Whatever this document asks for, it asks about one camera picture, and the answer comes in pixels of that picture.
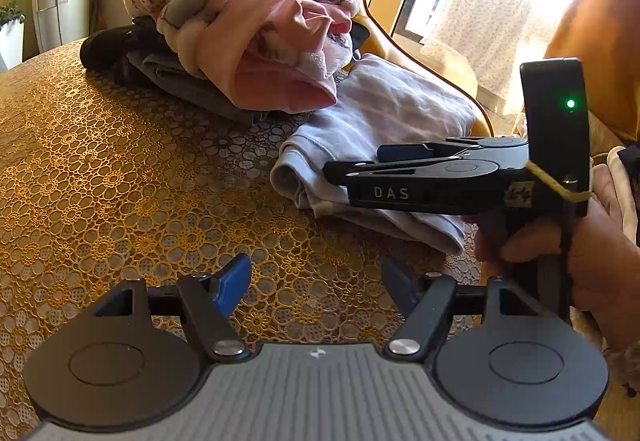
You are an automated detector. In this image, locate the lavender striped long-sleeve shirt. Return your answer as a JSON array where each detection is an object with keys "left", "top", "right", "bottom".
[{"left": 270, "top": 53, "right": 479, "bottom": 255}]

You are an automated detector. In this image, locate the yellow chair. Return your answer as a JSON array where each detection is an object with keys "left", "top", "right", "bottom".
[{"left": 319, "top": 0, "right": 497, "bottom": 138}]

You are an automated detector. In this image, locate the pink floral clothes bundle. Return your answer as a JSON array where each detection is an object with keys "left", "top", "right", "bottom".
[{"left": 124, "top": 0, "right": 360, "bottom": 114}]

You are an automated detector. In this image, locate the white planter with green plant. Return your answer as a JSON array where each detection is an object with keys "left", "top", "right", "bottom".
[{"left": 0, "top": 0, "right": 26, "bottom": 72}]

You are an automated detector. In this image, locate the person's right hand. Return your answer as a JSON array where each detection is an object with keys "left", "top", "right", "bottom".
[{"left": 475, "top": 165, "right": 639, "bottom": 351}]

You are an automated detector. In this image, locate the black clothes pile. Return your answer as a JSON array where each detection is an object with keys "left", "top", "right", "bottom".
[{"left": 79, "top": 16, "right": 170, "bottom": 86}]

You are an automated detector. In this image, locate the grey folded garment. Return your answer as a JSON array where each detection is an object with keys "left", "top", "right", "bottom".
[{"left": 127, "top": 50, "right": 268, "bottom": 126}]

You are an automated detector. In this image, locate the gold lace tablecloth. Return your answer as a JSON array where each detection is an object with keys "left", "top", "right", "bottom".
[{"left": 0, "top": 38, "right": 640, "bottom": 441}]

